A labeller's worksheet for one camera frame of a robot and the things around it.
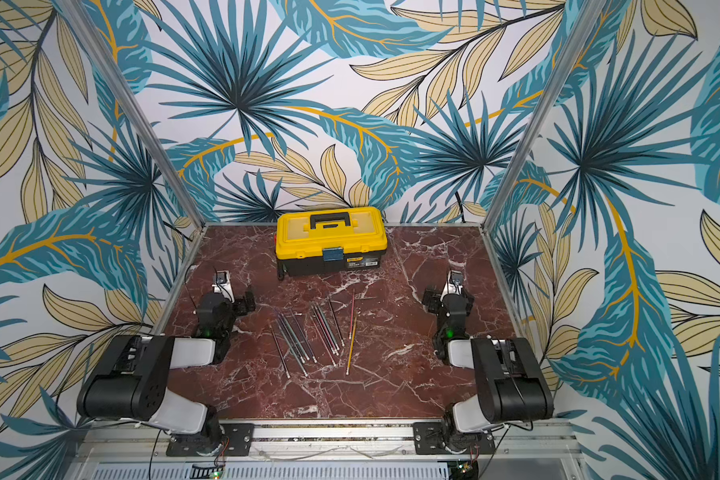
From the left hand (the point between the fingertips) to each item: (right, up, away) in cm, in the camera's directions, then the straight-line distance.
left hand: (235, 289), depth 92 cm
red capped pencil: (+31, -17, -5) cm, 36 cm away
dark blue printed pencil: (+22, -19, -7) cm, 30 cm away
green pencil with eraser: (+20, -15, -3) cm, 25 cm away
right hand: (+66, +1, -1) cm, 66 cm away
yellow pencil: (+36, -16, -4) cm, 40 cm away
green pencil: (+19, -17, -5) cm, 26 cm away
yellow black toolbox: (+28, +15, +3) cm, 32 cm away
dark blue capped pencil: (+28, -15, -2) cm, 32 cm away
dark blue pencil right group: (+31, -10, 0) cm, 33 cm away
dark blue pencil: (+15, -18, -5) cm, 24 cm away
